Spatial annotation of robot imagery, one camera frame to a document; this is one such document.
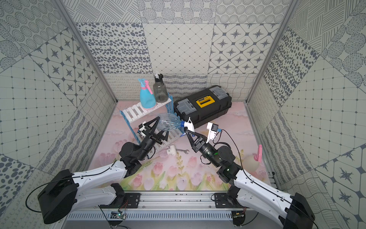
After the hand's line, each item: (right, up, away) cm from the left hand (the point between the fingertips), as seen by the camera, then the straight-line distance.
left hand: (161, 118), depth 64 cm
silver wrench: (+10, -23, +27) cm, 37 cm away
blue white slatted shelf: (-17, +1, +12) cm, 21 cm away
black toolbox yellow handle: (+23, +7, +31) cm, 39 cm away
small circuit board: (-24, -49, +6) cm, 55 cm away
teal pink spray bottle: (-9, +10, +9) cm, 16 cm away
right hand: (+11, -6, +1) cm, 13 cm away
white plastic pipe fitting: (+2, -22, +26) cm, 34 cm away
